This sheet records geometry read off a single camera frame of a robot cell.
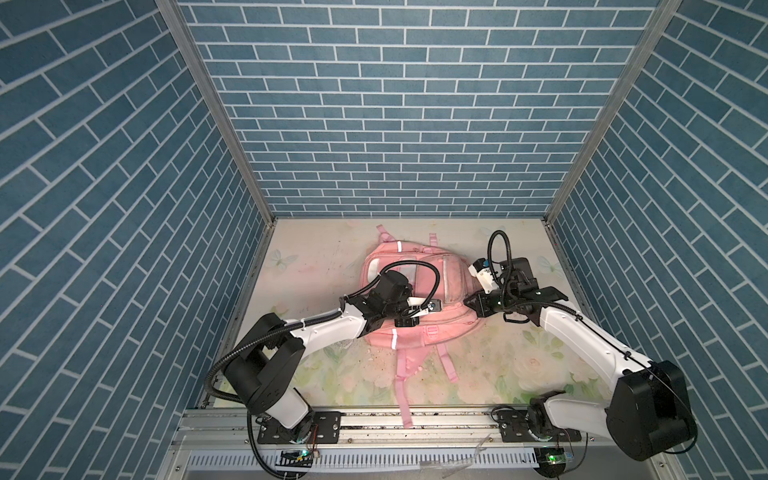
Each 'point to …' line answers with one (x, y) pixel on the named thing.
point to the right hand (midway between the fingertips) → (463, 298)
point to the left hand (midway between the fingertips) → (420, 299)
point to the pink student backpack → (450, 321)
